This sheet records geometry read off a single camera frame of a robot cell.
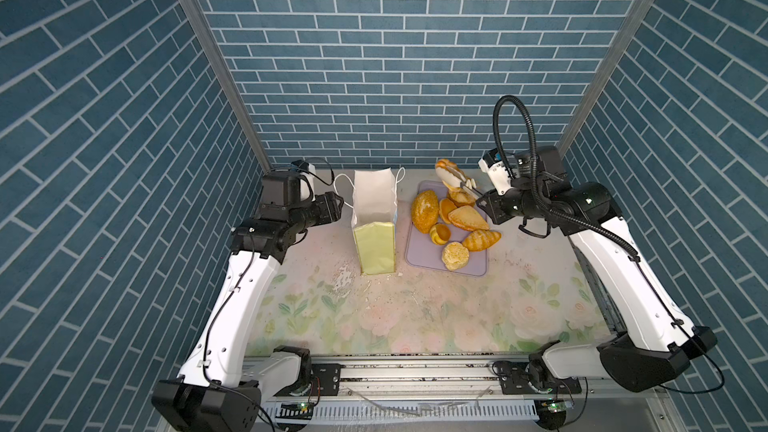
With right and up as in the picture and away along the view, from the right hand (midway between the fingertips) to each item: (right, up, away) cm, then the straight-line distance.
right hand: (479, 196), depth 69 cm
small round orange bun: (-3, -3, +34) cm, 34 cm away
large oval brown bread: (-10, -5, +33) cm, 34 cm away
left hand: (-34, -1, +3) cm, 34 cm away
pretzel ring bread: (-5, +5, +5) cm, 9 cm away
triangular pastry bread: (+4, -7, +28) cm, 29 cm away
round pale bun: (-1, -18, +22) cm, 29 cm away
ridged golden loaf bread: (+7, -14, +26) cm, 31 cm away
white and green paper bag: (-28, -8, +36) cm, 46 cm away
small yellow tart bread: (-5, -12, +26) cm, 30 cm away
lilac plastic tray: (-11, -19, +27) cm, 35 cm away
